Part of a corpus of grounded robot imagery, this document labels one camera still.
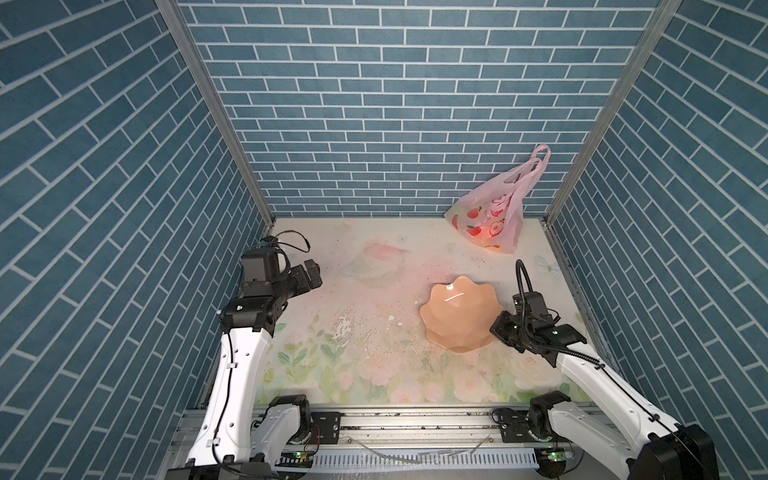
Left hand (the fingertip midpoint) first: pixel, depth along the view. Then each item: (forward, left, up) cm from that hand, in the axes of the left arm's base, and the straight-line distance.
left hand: (305, 269), depth 75 cm
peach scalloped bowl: (0, -45, -27) cm, 52 cm away
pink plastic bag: (+31, -58, -10) cm, 67 cm away
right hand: (-8, -49, -16) cm, 52 cm away
